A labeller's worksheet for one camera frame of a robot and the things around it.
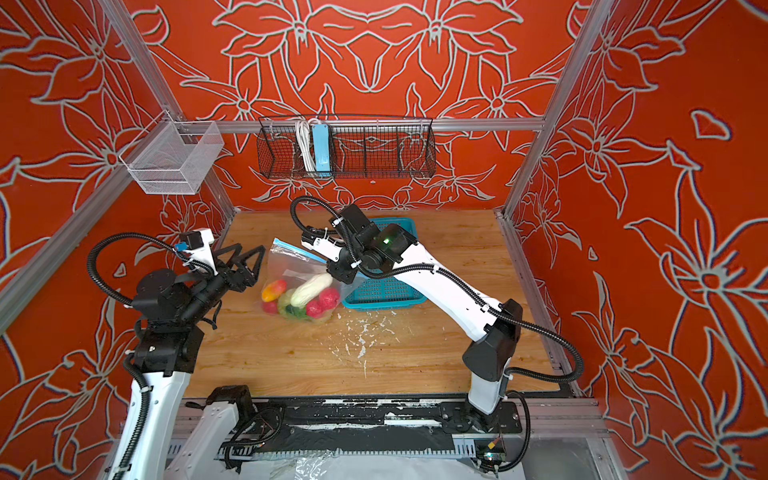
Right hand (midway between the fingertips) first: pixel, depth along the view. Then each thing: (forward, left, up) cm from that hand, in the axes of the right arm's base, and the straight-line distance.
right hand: (326, 260), depth 71 cm
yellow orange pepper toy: (-1, +17, -12) cm, 21 cm away
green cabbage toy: (-6, +12, -14) cm, 19 cm away
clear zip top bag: (+3, +10, -7) cm, 13 cm away
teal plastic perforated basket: (+6, -11, -26) cm, 29 cm away
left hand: (-2, +15, +8) cm, 17 cm away
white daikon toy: (-2, +6, -10) cm, 12 cm away
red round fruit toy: (-5, 0, -10) cm, 11 cm away
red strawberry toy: (-6, +5, -14) cm, 16 cm away
